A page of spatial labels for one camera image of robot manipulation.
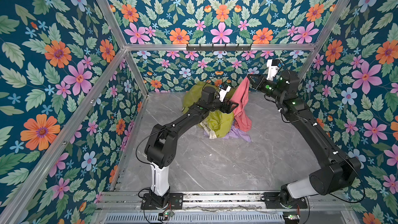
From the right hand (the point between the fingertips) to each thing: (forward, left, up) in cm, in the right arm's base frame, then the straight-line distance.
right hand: (249, 73), depth 69 cm
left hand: (0, +4, -16) cm, 17 cm away
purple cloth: (-7, +3, -40) cm, 41 cm away
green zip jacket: (-9, +11, -27) cm, 30 cm away
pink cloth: (0, -2, -36) cm, 36 cm away
